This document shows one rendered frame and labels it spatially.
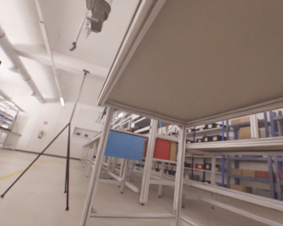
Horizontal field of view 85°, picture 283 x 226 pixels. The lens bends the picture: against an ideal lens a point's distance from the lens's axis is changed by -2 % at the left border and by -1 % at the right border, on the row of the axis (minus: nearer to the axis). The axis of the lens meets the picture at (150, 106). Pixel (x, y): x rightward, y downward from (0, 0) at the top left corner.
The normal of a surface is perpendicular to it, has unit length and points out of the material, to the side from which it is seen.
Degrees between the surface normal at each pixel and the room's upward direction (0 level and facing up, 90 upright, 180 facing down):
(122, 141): 90
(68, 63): 90
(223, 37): 180
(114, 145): 90
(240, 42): 180
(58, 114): 90
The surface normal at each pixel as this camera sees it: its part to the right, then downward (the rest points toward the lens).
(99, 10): 0.26, -0.09
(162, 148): 0.41, -0.25
